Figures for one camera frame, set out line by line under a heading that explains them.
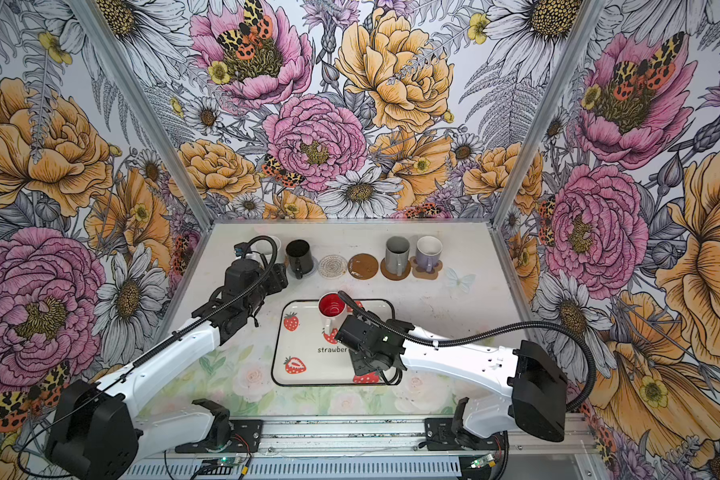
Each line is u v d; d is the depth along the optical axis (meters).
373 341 0.59
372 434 0.76
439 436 0.73
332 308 0.95
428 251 1.08
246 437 0.74
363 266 1.08
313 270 1.07
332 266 1.08
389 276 1.05
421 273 1.05
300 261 0.99
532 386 0.40
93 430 0.40
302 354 0.87
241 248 0.73
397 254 0.97
